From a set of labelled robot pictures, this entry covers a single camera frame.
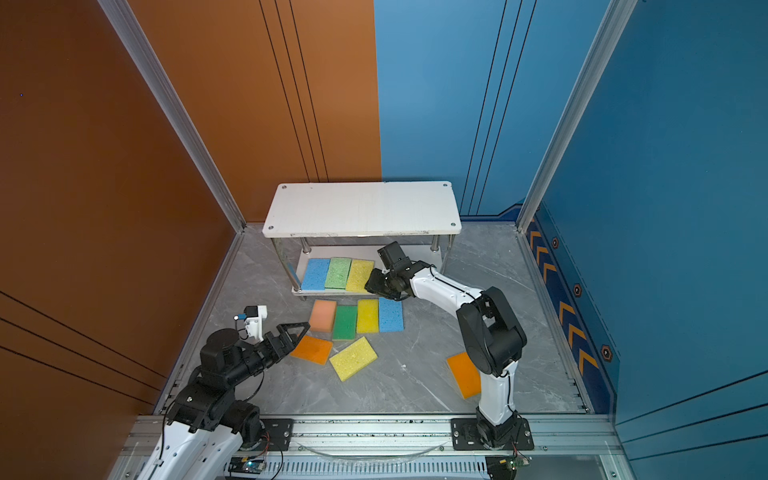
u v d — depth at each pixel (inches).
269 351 25.5
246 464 27.9
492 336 19.5
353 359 33.4
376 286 31.9
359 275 37.6
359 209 30.4
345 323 36.1
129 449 29.0
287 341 25.4
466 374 32.8
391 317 37.0
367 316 36.8
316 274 37.7
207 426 20.5
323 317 36.6
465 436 28.5
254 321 26.9
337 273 38.0
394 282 27.8
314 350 33.4
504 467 27.4
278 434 29.1
